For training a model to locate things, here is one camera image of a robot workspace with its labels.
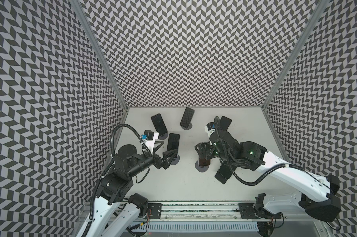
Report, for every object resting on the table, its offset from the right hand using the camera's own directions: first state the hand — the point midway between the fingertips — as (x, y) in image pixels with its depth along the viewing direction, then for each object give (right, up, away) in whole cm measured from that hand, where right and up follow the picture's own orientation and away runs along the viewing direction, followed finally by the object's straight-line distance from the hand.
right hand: (203, 149), depth 68 cm
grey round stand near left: (-14, -11, +21) cm, 28 cm away
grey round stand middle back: (-6, +8, +32) cm, 34 cm away
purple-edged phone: (-25, +11, +26) cm, 38 cm away
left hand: (-15, +1, -5) cm, 16 cm away
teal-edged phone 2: (-16, +1, +19) cm, 24 cm away
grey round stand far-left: (-23, +2, +30) cm, 38 cm away
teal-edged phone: (-7, +15, +35) cm, 38 cm away
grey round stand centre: (+1, -16, +21) cm, 26 cm away
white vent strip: (+11, -38, +1) cm, 39 cm away
